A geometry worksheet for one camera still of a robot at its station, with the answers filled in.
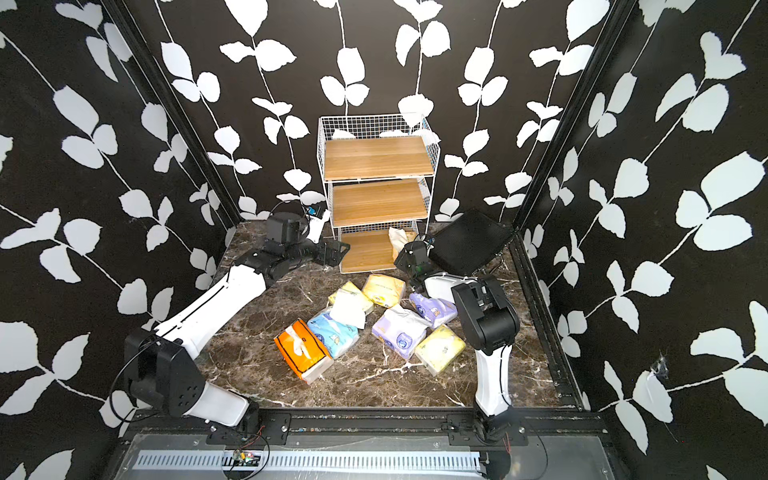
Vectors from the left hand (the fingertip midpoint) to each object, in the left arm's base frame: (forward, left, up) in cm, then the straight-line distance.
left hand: (337, 236), depth 81 cm
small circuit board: (-48, +23, -26) cm, 59 cm away
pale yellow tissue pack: (-25, -28, -22) cm, 43 cm away
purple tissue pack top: (-13, -28, -21) cm, 38 cm away
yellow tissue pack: (-9, -2, -23) cm, 24 cm away
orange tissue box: (-24, +10, -18) cm, 32 cm away
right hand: (+9, -19, -18) cm, 28 cm away
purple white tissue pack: (-19, -17, -20) cm, 33 cm away
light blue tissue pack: (-20, +1, -22) cm, 29 cm away
